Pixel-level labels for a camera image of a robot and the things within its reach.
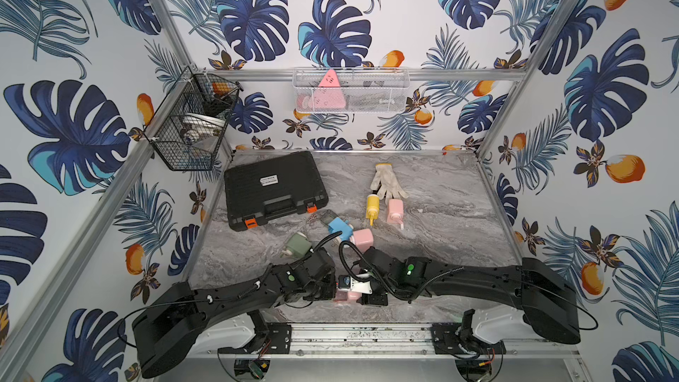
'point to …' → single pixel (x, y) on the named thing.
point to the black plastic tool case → (272, 187)
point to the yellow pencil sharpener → (372, 209)
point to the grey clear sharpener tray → (327, 217)
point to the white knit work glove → (386, 182)
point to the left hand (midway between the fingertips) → (340, 289)
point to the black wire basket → (193, 124)
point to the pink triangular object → (329, 93)
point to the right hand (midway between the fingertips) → (358, 285)
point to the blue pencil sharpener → (338, 225)
